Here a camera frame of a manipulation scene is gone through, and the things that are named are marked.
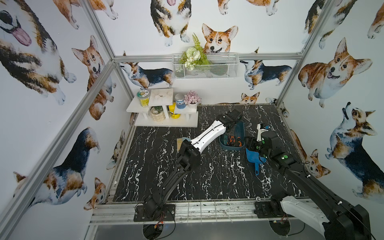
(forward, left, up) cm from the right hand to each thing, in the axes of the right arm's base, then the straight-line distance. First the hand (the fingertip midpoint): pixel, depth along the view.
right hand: (252, 134), depth 81 cm
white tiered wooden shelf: (+27, +52, +4) cm, 59 cm away
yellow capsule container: (+24, +48, -7) cm, 55 cm away
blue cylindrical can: (+23, +41, +2) cm, 47 cm away
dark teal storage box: (+6, +6, -15) cm, 18 cm away
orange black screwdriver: (+6, +3, -17) cm, 18 cm away
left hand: (+13, +12, -10) cm, 20 cm away
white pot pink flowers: (+22, +33, +7) cm, 40 cm away
